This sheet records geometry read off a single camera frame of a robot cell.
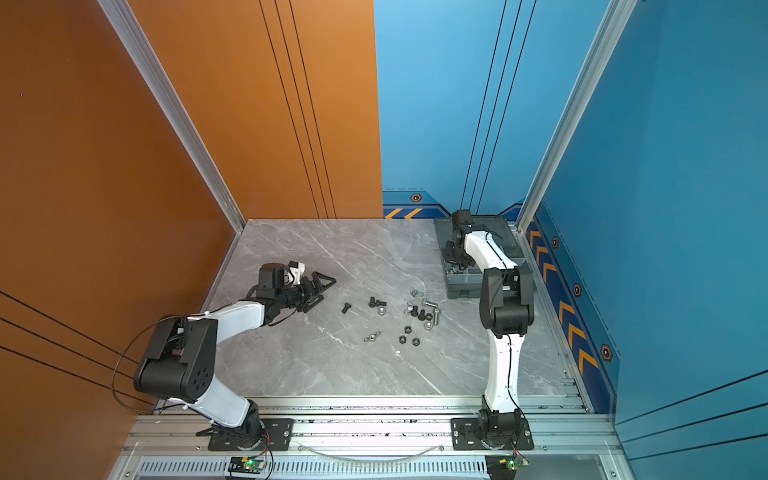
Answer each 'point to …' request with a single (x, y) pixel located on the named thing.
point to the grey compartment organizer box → (466, 283)
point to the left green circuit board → (246, 464)
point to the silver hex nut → (414, 293)
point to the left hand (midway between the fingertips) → (331, 286)
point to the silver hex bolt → (435, 310)
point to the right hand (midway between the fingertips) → (453, 259)
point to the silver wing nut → (372, 337)
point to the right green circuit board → (504, 467)
